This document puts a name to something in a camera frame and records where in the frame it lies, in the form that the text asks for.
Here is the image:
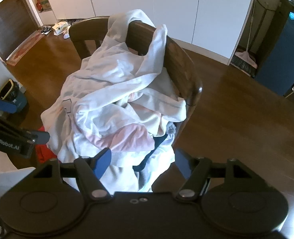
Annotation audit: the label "dark blue appliance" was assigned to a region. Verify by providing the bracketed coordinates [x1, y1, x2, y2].
[255, 0, 294, 98]

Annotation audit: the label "dark bin with yellow rim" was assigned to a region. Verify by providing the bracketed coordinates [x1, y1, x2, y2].
[0, 79, 28, 115]

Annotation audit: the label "white printed t-shirt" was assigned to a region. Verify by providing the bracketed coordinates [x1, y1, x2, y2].
[41, 9, 169, 160]

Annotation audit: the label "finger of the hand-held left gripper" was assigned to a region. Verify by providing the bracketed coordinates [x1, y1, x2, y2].
[0, 118, 51, 145]
[0, 90, 28, 115]

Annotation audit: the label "reddish door mat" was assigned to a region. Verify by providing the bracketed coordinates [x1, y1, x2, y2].
[6, 30, 46, 67]

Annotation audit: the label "cream garment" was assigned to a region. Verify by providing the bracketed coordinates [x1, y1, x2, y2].
[117, 73, 188, 140]

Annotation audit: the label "pink and white garment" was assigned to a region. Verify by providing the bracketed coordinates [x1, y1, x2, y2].
[58, 123, 155, 166]

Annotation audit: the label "large white wardrobe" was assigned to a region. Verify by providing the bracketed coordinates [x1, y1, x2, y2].
[87, 0, 258, 66]

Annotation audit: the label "white grey garment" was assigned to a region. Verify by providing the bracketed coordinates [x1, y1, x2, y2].
[100, 149, 175, 194]

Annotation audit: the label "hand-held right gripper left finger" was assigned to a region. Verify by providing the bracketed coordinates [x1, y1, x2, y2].
[34, 148, 112, 201]

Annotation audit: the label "dark wooden door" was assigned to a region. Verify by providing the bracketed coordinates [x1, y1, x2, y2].
[0, 0, 42, 63]

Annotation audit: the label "white crumpled cloth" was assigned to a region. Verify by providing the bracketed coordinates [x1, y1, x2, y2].
[0, 146, 36, 216]

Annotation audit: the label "white cabinet with black handles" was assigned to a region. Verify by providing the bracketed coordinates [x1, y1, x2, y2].
[41, 0, 96, 22]

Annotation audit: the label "red cloth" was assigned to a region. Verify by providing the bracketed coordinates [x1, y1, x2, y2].
[34, 126, 53, 165]

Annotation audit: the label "pink broom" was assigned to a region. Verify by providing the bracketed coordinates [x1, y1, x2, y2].
[230, 0, 258, 77]

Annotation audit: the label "small grey cloth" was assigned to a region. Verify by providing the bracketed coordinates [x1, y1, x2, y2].
[165, 123, 177, 135]

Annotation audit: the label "dark wooden chair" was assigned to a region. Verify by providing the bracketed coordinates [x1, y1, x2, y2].
[69, 16, 111, 61]
[125, 20, 204, 193]

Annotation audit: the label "navy garment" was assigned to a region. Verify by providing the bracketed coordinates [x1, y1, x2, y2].
[132, 131, 175, 173]

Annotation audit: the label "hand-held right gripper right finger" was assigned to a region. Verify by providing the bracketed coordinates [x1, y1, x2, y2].
[175, 149, 258, 201]

